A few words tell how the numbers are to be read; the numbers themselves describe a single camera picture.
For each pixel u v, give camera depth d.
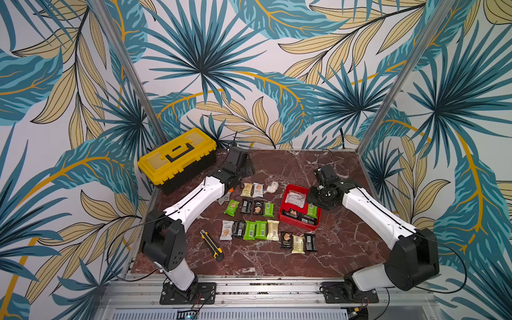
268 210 0.95
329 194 0.60
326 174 0.66
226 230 0.88
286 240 0.86
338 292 0.73
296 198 0.97
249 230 0.88
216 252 0.82
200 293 0.72
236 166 0.64
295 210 0.94
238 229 0.88
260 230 0.88
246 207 0.95
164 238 0.44
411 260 0.41
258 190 1.01
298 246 0.84
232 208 0.95
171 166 0.90
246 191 1.00
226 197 0.98
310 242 0.85
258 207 0.95
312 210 0.95
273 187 1.00
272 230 0.88
